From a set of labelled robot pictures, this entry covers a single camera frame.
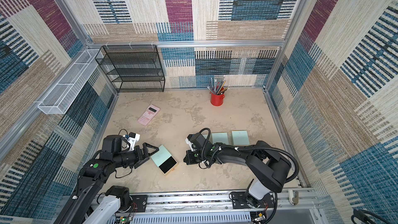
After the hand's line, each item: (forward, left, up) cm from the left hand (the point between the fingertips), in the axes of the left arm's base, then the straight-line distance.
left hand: (154, 153), depth 73 cm
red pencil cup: (+42, -33, -11) cm, 54 cm away
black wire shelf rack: (+60, +24, +5) cm, 65 cm away
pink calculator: (+33, +13, -14) cm, 38 cm away
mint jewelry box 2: (+15, -34, -15) cm, 40 cm away
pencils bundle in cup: (+48, -34, -5) cm, 59 cm away
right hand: (0, -14, -13) cm, 19 cm away
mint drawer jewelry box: (+14, -45, -13) cm, 48 cm away
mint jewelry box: (+1, -2, -12) cm, 13 cm away
